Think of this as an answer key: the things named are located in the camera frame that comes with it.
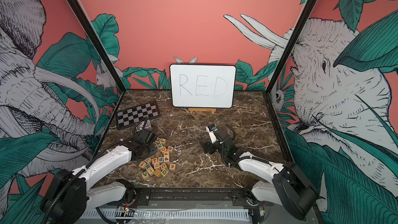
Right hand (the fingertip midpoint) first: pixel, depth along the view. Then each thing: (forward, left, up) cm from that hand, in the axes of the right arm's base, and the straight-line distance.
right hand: (204, 137), depth 85 cm
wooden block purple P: (-10, +21, -6) cm, 24 cm away
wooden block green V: (-19, +30, -6) cm, 36 cm away
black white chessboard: (+17, +52, -6) cm, 55 cm away
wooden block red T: (-11, +27, -7) cm, 30 cm away
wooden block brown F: (-7, +21, -7) cm, 24 cm away
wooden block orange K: (-14, +17, -7) cm, 23 cm away
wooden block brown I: (-16, +28, -6) cm, 33 cm away
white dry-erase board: (+32, +1, +9) cm, 33 cm away
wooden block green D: (-17, +21, -7) cm, 28 cm away
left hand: (-5, +29, -6) cm, 30 cm away
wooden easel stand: (+24, +9, -6) cm, 26 cm away
